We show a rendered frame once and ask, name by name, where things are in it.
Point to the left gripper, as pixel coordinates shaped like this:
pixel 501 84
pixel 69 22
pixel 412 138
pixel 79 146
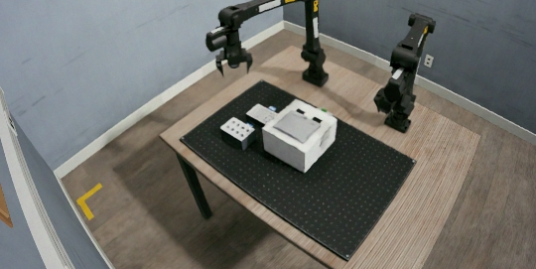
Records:
pixel 403 108

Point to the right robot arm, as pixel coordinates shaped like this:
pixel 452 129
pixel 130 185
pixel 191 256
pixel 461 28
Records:
pixel 312 52

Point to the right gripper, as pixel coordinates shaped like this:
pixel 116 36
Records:
pixel 245 58

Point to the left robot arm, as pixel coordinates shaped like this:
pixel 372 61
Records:
pixel 405 64

